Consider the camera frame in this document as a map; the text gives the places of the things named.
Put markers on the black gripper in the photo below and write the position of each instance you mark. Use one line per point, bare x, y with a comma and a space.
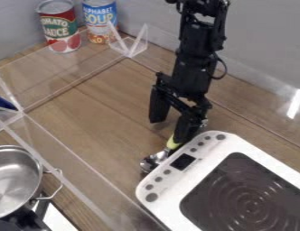
182, 90

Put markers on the green handled metal spoon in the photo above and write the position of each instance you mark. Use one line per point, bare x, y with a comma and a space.
154, 159

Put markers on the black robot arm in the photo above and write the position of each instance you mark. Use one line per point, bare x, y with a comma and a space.
202, 28

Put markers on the white and black stove top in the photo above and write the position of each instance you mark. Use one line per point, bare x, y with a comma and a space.
222, 185

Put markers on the alphabet soup can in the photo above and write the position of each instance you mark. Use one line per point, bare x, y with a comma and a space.
99, 12

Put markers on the clear acrylic divider strip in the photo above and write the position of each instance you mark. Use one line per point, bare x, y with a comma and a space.
71, 170

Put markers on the tomato sauce can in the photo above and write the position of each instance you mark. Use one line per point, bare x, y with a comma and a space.
59, 24

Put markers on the blue object at left edge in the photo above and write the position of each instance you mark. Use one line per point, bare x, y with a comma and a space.
7, 105

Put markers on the stainless steel pot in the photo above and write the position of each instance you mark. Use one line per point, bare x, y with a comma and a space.
22, 174

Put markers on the clear acrylic corner bracket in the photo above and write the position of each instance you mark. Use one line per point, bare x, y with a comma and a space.
127, 46

